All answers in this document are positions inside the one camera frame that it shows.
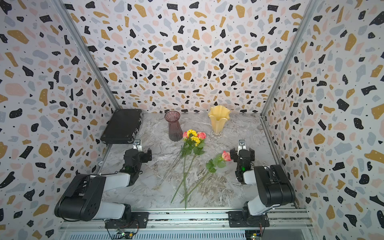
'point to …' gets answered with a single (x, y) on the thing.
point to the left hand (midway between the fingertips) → (142, 148)
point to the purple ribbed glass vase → (175, 133)
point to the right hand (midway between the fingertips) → (244, 148)
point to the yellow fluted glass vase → (218, 115)
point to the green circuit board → (127, 234)
